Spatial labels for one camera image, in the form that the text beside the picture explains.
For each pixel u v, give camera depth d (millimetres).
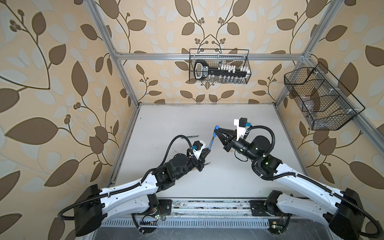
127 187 481
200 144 605
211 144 691
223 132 615
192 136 1018
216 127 643
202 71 844
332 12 723
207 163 894
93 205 450
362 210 422
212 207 757
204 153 676
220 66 806
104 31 808
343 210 388
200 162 622
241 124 565
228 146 587
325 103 734
